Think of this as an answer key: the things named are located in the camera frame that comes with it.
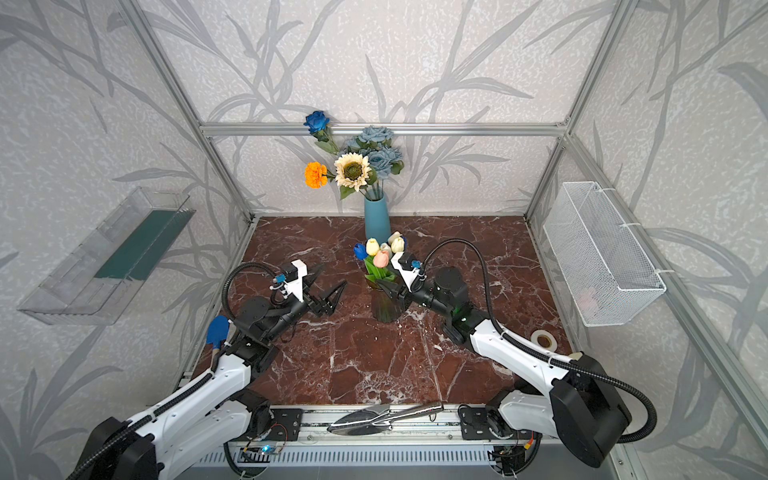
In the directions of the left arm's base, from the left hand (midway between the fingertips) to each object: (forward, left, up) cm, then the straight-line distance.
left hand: (338, 268), depth 72 cm
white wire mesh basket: (-6, -58, +9) cm, 59 cm away
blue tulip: (+3, -5, +3) cm, 7 cm away
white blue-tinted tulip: (+4, -11, +3) cm, 13 cm away
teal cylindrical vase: (+29, -7, -14) cm, 33 cm away
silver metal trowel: (-29, -10, -26) cm, 40 cm away
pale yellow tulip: (+5, -14, +4) cm, 16 cm away
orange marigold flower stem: (+25, +8, +8) cm, 28 cm away
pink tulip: (0, -11, +4) cm, 11 cm away
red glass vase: (-1, -11, -20) cm, 23 cm away
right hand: (+2, -11, 0) cm, 12 cm away
